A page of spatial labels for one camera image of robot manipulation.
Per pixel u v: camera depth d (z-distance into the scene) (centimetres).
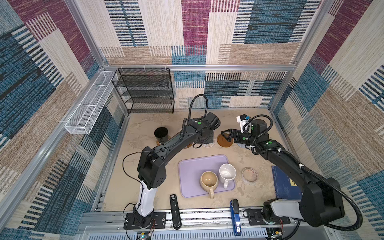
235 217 72
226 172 86
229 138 73
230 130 73
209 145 100
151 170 50
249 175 87
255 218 73
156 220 73
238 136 73
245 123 74
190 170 91
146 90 111
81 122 92
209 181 85
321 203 41
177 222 69
